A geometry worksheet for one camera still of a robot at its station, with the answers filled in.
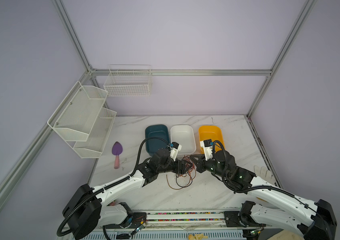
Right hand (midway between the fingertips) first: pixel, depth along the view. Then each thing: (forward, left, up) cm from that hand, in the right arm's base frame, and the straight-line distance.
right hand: (189, 157), depth 72 cm
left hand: (-1, 0, -6) cm, 6 cm away
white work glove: (+3, -47, -24) cm, 53 cm away
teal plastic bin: (+32, +19, -19) cm, 42 cm away
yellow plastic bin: (+33, -20, -22) cm, 44 cm away
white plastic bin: (+29, +2, -19) cm, 35 cm away
